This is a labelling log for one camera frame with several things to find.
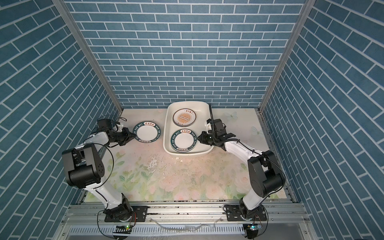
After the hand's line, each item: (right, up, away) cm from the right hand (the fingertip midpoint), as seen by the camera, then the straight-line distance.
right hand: (196, 136), depth 89 cm
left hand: (-39, +1, +5) cm, 39 cm away
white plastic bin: (+4, +18, +30) cm, 35 cm away
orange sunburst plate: (-10, +12, +24) cm, 29 cm away
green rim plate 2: (-9, -4, +11) cm, 15 cm away
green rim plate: (-34, +2, +12) cm, 36 cm away
